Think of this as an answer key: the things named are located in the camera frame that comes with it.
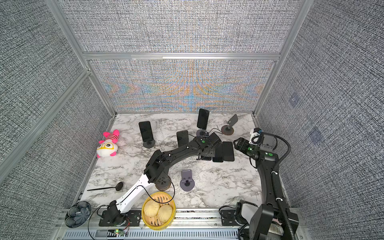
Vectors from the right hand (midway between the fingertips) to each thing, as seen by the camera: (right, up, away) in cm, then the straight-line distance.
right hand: (240, 142), depth 82 cm
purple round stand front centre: (-29, -23, +1) cm, 37 cm away
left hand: (-15, -8, +16) cm, 23 cm away
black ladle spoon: (-67, -25, +1) cm, 71 cm away
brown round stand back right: (-1, +6, +26) cm, 27 cm away
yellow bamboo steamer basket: (-43, -34, -10) cm, 56 cm away
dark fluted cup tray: (-82, -34, -9) cm, 90 cm away
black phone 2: (-18, +16, +35) cm, 42 cm away
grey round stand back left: (-56, -3, +20) cm, 59 cm away
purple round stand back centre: (-20, +5, +25) cm, 33 cm away
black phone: (-55, +6, +11) cm, 56 cm away
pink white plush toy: (-78, -4, +10) cm, 79 cm away
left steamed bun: (-46, -30, -10) cm, 56 cm away
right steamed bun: (-39, -31, -13) cm, 52 cm away
